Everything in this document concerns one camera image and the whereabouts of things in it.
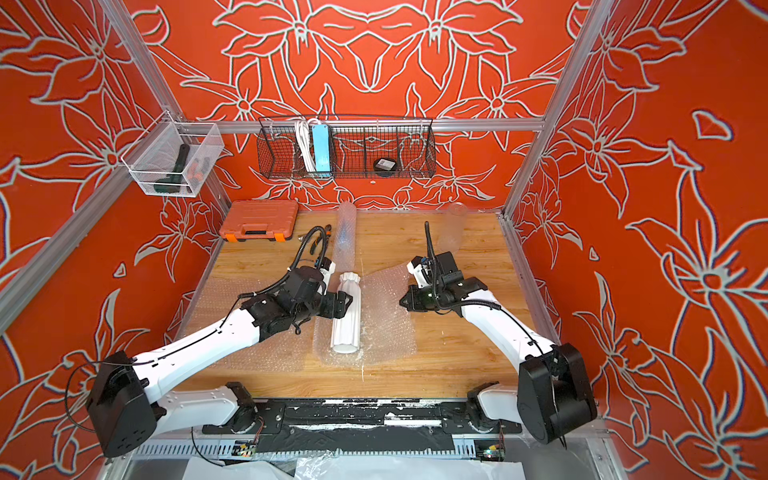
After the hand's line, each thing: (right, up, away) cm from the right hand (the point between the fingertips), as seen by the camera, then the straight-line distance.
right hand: (395, 302), depth 80 cm
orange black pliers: (-25, +20, +33) cm, 46 cm away
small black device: (-3, +42, +15) cm, 45 cm away
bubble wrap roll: (-2, -9, +2) cm, 9 cm away
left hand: (-15, +2, -1) cm, 15 cm away
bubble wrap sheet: (-31, -15, +3) cm, 35 cm away
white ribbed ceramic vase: (-14, -8, 0) cm, 16 cm away
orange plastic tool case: (-50, +25, +29) cm, 63 cm away
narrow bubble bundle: (-17, +18, +24) cm, 34 cm away
